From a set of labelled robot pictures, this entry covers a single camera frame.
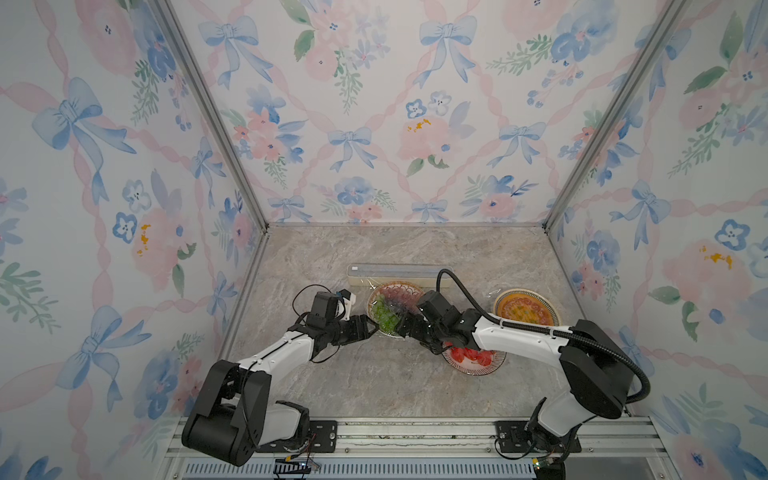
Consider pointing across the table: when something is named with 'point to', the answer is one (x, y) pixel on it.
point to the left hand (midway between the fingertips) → (373, 327)
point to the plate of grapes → (388, 301)
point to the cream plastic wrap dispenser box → (373, 275)
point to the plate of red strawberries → (470, 361)
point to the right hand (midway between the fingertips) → (405, 333)
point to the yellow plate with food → (524, 305)
